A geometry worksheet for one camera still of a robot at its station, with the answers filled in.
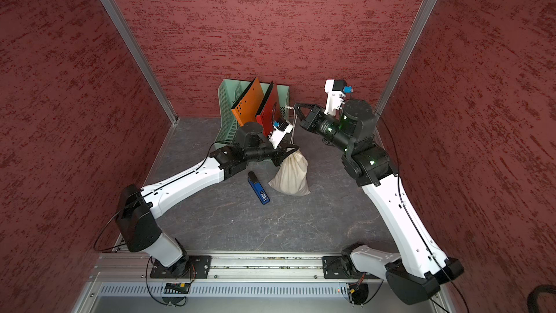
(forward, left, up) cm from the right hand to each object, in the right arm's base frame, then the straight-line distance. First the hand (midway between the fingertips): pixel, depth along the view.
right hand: (291, 110), depth 58 cm
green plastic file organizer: (+43, +29, -27) cm, 59 cm away
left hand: (+1, -1, -20) cm, 20 cm away
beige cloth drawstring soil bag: (-4, 0, -31) cm, 31 cm away
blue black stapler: (-1, +14, -43) cm, 46 cm away
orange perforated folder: (+23, +18, -19) cm, 35 cm away
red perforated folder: (+20, +8, -19) cm, 28 cm away
